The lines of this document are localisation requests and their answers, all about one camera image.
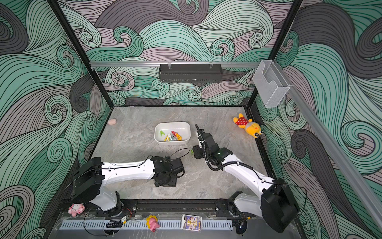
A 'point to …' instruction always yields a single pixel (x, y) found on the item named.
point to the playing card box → (191, 222)
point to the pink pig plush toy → (75, 208)
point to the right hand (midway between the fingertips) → (195, 148)
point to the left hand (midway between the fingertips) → (172, 183)
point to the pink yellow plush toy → (152, 222)
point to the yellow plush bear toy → (253, 128)
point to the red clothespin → (174, 133)
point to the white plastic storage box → (172, 133)
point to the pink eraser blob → (112, 121)
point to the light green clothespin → (161, 132)
